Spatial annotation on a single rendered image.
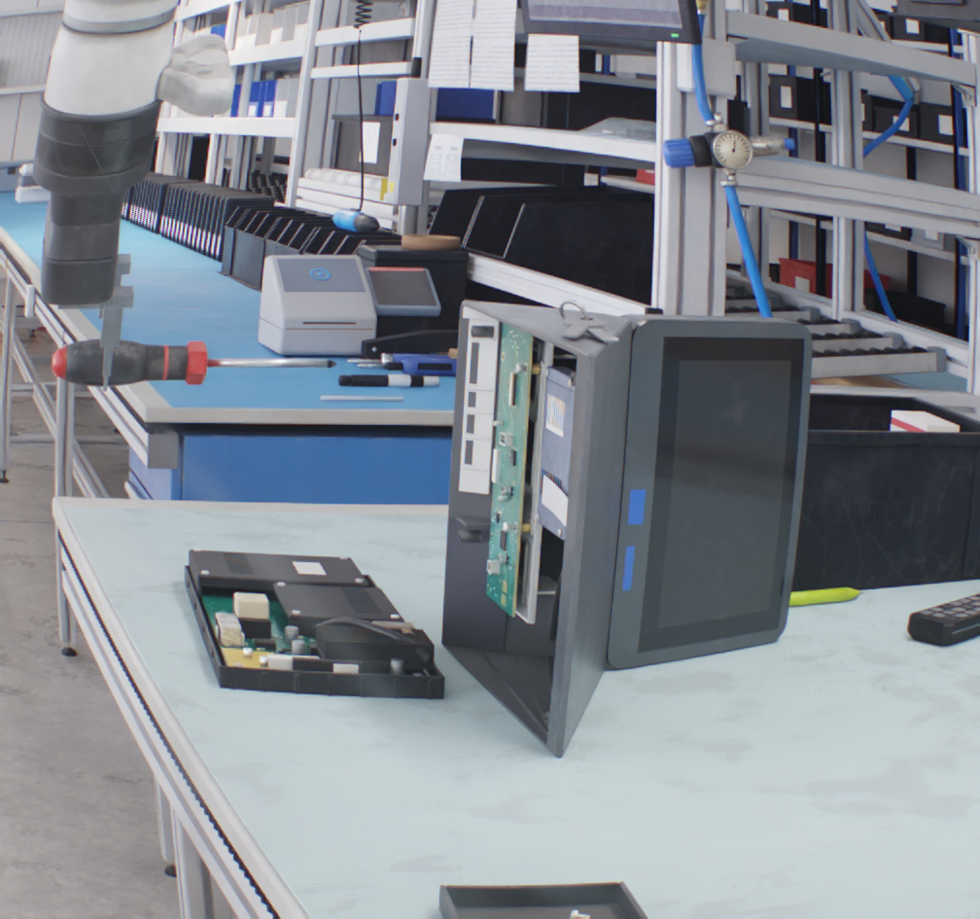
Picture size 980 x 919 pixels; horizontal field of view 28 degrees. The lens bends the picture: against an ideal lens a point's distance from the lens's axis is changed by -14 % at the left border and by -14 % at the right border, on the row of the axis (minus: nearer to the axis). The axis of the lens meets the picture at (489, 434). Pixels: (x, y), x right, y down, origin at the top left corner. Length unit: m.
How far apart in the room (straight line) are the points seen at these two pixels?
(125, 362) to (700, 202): 1.75
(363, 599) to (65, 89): 0.45
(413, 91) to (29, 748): 1.56
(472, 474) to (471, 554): 0.05
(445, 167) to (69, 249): 2.65
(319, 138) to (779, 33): 2.23
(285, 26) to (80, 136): 4.31
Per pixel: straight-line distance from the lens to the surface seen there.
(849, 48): 2.95
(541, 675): 1.28
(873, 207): 2.98
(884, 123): 8.16
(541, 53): 3.26
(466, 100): 5.65
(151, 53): 1.06
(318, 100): 4.94
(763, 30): 2.88
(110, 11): 1.04
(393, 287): 3.39
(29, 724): 4.38
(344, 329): 3.30
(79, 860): 3.57
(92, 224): 1.09
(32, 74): 12.35
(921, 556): 1.59
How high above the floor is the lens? 1.33
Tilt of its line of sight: 9 degrees down
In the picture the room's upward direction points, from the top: 3 degrees clockwise
